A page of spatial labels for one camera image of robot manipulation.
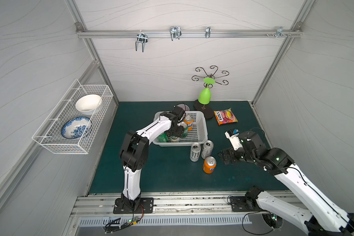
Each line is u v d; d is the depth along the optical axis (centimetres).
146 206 74
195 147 80
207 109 115
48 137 57
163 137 89
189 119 96
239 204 73
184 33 78
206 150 82
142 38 78
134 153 51
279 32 77
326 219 39
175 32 76
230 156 61
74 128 65
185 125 93
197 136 101
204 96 95
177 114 75
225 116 108
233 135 61
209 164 78
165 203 75
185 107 110
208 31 72
